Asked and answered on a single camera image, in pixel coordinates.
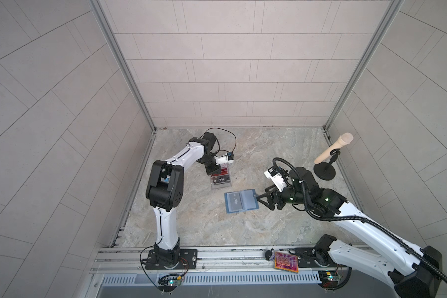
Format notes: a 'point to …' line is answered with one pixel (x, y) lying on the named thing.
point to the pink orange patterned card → (285, 261)
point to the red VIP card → (223, 171)
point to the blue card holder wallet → (241, 200)
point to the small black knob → (268, 254)
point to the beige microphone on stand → (323, 169)
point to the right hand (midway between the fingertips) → (261, 197)
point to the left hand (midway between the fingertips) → (221, 166)
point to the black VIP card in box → (221, 179)
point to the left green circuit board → (171, 282)
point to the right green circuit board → (325, 275)
